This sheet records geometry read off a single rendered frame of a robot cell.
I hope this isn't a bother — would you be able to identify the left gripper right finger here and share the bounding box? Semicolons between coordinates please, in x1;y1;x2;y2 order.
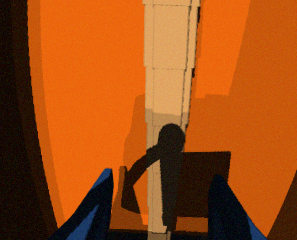
208;174;268;240

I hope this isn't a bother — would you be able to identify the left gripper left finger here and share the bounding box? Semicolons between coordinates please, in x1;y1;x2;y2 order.
47;168;114;240

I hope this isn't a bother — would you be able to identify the hammer with grey head and wooden handle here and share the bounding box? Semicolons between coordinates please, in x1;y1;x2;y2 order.
108;0;208;240

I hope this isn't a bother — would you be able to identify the orange bin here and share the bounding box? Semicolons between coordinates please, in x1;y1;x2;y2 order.
0;0;297;240

